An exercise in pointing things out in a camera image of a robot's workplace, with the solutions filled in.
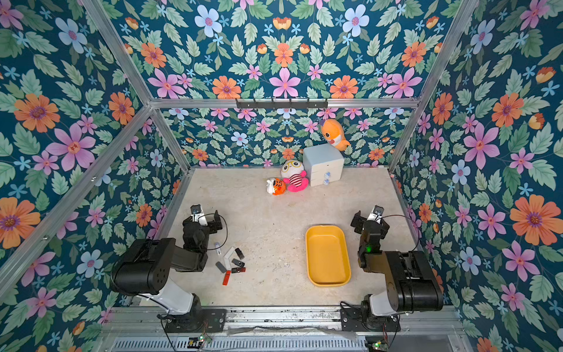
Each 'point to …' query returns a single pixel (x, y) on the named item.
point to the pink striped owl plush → (294, 174)
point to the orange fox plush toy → (333, 133)
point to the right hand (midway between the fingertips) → (371, 213)
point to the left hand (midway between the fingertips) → (205, 210)
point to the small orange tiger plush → (276, 186)
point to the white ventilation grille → (241, 344)
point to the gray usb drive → (221, 266)
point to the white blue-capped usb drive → (218, 251)
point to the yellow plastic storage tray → (327, 255)
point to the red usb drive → (226, 277)
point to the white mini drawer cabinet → (323, 164)
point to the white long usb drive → (226, 259)
